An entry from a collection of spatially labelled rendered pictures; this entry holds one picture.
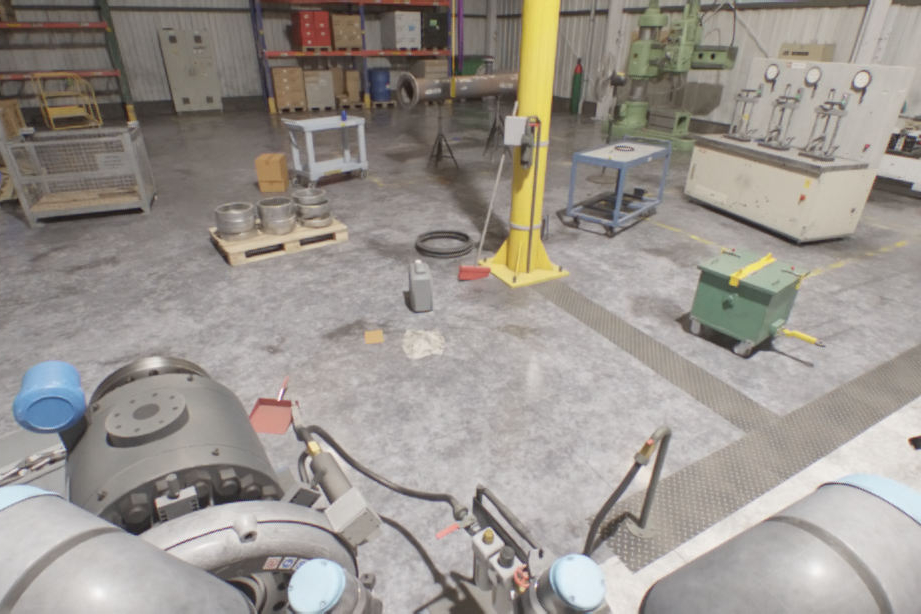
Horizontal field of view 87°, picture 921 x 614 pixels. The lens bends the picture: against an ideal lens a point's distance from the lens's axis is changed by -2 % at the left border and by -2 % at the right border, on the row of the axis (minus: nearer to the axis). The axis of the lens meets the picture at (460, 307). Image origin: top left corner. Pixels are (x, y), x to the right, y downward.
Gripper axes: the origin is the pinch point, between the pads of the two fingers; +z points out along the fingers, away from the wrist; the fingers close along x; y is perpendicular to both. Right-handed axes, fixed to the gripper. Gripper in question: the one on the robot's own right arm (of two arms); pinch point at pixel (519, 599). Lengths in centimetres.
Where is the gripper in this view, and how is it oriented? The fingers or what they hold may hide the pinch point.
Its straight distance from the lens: 134.9
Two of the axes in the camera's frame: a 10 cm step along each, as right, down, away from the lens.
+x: 9.7, 0.2, 2.3
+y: 1.3, 7.8, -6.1
